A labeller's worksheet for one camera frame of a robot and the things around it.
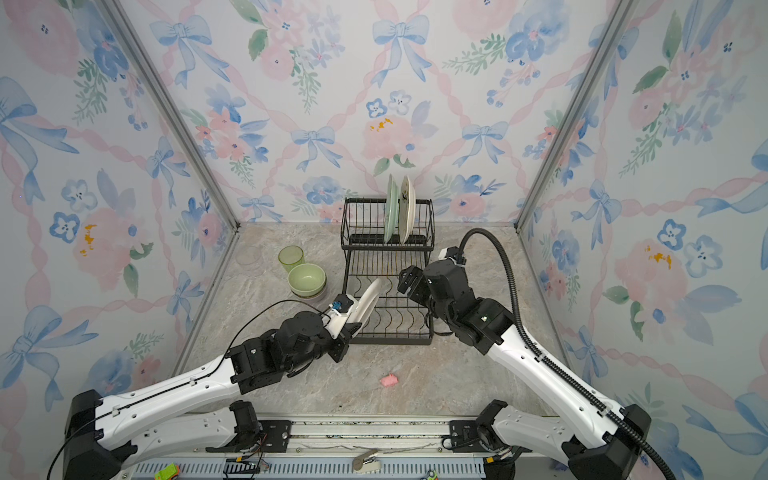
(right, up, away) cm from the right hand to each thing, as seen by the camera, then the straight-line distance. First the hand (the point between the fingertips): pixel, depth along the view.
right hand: (410, 278), depth 72 cm
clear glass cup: (-56, +5, +34) cm, 66 cm away
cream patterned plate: (-1, +17, +3) cm, 17 cm away
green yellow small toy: (-55, -44, -5) cm, 70 cm away
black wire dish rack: (-8, +10, +13) cm, 19 cm away
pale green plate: (-4, +17, +3) cm, 18 cm away
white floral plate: (-11, -7, -2) cm, 13 cm away
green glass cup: (-40, +5, +34) cm, 53 cm away
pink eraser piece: (-5, -28, +9) cm, 30 cm away
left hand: (-12, -10, -1) cm, 16 cm away
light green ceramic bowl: (-32, -2, +24) cm, 40 cm away
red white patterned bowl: (-28, -7, +20) cm, 35 cm away
